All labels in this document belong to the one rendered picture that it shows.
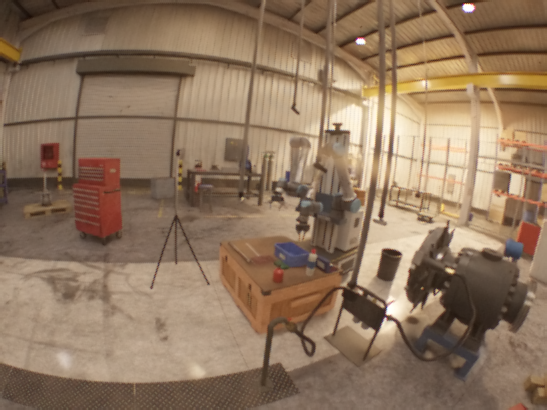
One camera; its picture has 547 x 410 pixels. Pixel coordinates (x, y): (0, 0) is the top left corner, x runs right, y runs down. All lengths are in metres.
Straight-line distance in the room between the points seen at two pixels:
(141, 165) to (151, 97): 2.59
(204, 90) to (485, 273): 9.43
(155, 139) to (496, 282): 9.38
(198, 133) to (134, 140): 2.50
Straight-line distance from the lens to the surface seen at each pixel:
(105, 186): 3.51
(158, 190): 6.71
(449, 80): 10.64
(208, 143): 9.23
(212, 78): 9.67
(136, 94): 9.48
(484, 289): 1.99
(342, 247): 2.94
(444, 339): 2.08
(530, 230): 7.36
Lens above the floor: 1.37
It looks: 12 degrees down
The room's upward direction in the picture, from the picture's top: 6 degrees clockwise
